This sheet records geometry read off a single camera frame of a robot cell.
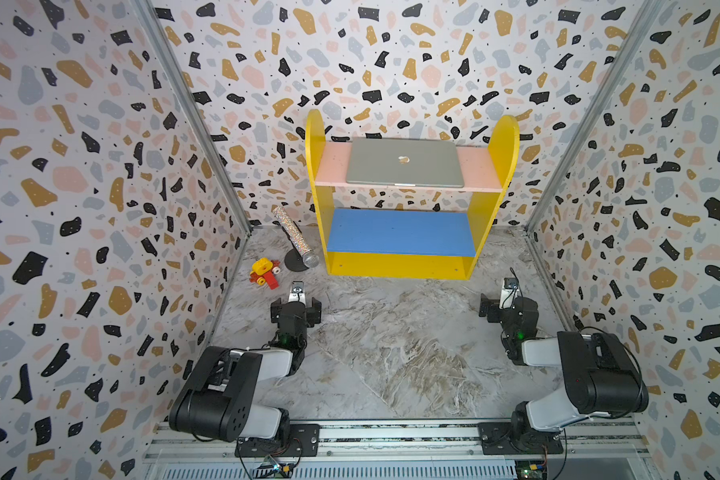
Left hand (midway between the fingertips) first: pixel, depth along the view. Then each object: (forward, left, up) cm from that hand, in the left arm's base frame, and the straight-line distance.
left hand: (299, 298), depth 91 cm
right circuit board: (-43, -60, -9) cm, 75 cm away
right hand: (+1, -63, -1) cm, 63 cm away
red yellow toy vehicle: (+14, +15, -4) cm, 21 cm away
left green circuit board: (-42, +3, -11) cm, 43 cm away
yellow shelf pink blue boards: (+43, -37, -2) cm, 56 cm away
